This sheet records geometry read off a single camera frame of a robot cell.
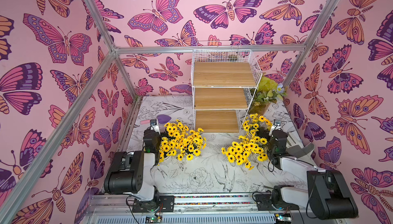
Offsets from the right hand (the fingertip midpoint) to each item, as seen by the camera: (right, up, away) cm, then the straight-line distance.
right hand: (273, 128), depth 89 cm
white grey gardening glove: (+16, -13, +4) cm, 21 cm away
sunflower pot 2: (-48, -7, -7) cm, 49 cm away
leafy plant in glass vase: (-2, +21, +1) cm, 21 cm away
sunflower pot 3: (-11, +3, +1) cm, 11 cm away
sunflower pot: (-59, -9, -9) cm, 60 cm away
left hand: (-67, +1, +5) cm, 67 cm away
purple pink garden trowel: (-69, +5, +17) cm, 72 cm away
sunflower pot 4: (-23, -11, -11) cm, 27 cm away
